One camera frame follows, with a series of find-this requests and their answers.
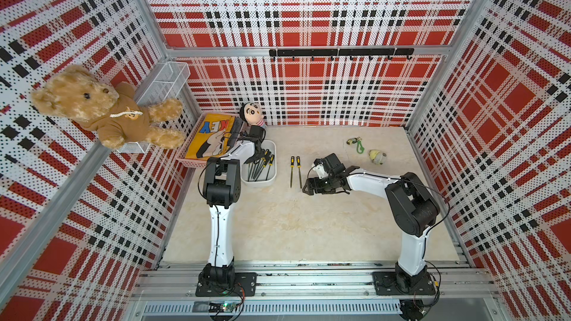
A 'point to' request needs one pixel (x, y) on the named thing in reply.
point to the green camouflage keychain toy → (360, 148)
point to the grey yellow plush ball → (377, 157)
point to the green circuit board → (222, 307)
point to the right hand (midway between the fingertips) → (313, 188)
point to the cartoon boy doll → (252, 113)
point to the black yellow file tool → (292, 166)
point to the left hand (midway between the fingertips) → (255, 156)
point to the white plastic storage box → (262, 171)
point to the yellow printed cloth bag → (212, 139)
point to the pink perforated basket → (182, 154)
